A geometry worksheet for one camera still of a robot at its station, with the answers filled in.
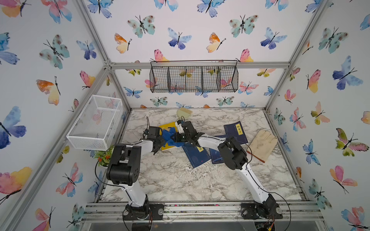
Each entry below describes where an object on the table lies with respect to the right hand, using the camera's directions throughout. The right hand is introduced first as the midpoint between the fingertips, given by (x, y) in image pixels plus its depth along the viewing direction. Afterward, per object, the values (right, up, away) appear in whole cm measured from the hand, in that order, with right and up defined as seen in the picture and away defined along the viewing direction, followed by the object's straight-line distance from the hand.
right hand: (170, 136), depth 99 cm
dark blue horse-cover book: (+46, +4, +6) cm, 46 cm away
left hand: (-5, -3, +1) cm, 5 cm away
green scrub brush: (+8, +17, +19) cm, 27 cm away
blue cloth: (-2, -1, 0) cm, 3 cm away
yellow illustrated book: (-4, +6, +8) cm, 11 cm away
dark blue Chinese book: (+18, -12, -6) cm, 22 cm away
